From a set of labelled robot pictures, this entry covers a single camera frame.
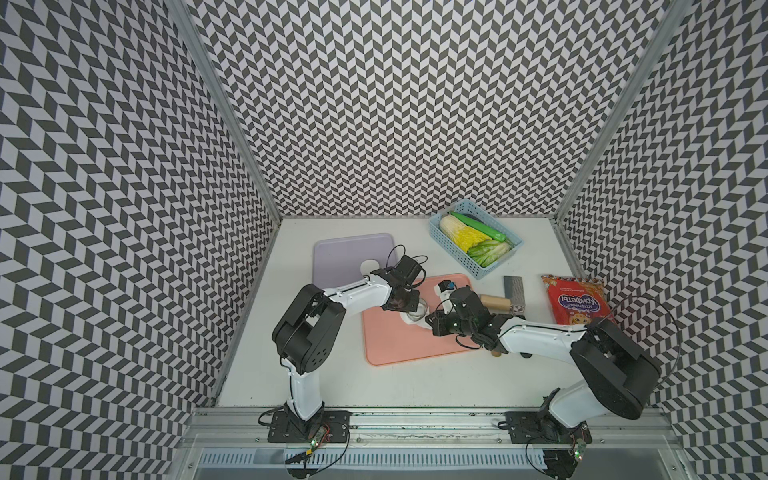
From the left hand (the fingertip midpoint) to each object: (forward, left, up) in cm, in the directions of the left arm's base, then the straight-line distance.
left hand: (410, 307), depth 92 cm
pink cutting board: (-12, +7, +3) cm, 14 cm away
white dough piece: (-6, -4, +2) cm, 7 cm away
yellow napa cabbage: (+23, -20, +7) cm, 31 cm away
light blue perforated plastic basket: (+38, -26, +2) cm, 46 cm away
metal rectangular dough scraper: (+7, -35, -1) cm, 35 cm away
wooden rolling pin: (+2, -28, -2) cm, 28 cm away
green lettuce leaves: (+17, -26, +6) cm, 32 cm away
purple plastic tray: (+18, +25, 0) cm, 31 cm away
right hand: (-6, -5, +2) cm, 8 cm away
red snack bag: (+1, -52, +2) cm, 52 cm away
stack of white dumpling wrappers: (+16, +14, +1) cm, 21 cm away
